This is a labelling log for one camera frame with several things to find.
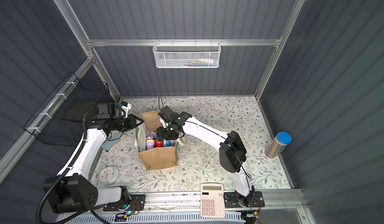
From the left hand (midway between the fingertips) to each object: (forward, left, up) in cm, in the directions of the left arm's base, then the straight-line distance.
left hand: (143, 122), depth 79 cm
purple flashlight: (-7, -2, -11) cm, 13 cm away
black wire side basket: (-4, +37, +7) cm, 38 cm away
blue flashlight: (-8, -12, -11) cm, 18 cm away
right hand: (-6, -9, -6) cm, 13 cm away
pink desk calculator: (-35, -36, -20) cm, 54 cm away
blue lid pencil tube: (-11, -71, -6) cm, 72 cm away
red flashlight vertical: (-6, -7, -12) cm, 15 cm away
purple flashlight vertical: (+1, -1, -17) cm, 17 cm away
